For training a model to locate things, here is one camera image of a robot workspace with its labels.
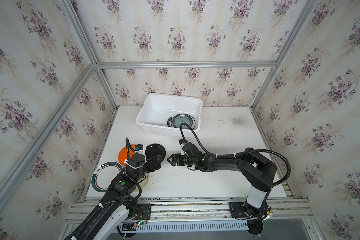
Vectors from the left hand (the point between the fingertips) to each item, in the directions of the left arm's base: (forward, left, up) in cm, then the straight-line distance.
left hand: (155, 158), depth 79 cm
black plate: (+11, +2, -10) cm, 15 cm away
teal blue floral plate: (+35, -14, -8) cm, 39 cm away
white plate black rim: (+32, -6, -7) cm, 33 cm away
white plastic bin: (+46, +4, -7) cm, 47 cm away
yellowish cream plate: (-10, +7, -11) cm, 16 cm away
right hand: (+4, -11, -6) cm, 13 cm away
